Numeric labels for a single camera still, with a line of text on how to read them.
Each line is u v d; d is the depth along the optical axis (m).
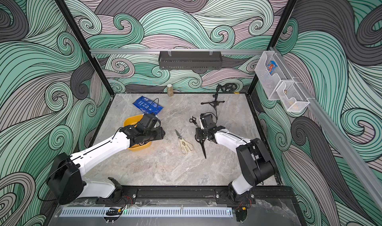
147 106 1.08
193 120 1.04
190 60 0.95
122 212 0.69
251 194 0.73
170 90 1.14
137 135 0.58
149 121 0.63
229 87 0.92
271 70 0.85
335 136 0.51
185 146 0.90
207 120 0.73
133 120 0.98
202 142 0.92
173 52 0.93
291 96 0.64
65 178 0.40
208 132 0.70
